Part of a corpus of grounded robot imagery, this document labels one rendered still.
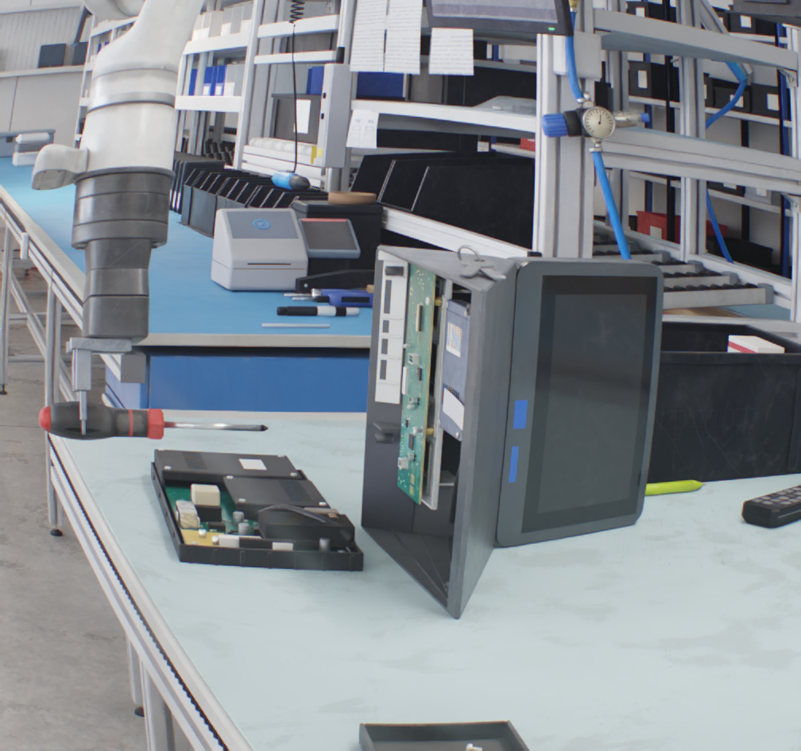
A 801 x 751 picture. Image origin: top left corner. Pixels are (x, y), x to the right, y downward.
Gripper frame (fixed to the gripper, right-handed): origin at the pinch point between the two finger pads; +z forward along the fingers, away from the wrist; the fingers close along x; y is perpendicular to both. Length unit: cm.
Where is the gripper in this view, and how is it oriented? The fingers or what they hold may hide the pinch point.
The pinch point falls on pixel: (82, 433)
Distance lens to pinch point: 118.4
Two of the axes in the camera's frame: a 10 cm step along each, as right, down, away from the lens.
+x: -2.6, 0.6, 9.6
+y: 9.7, 0.2, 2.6
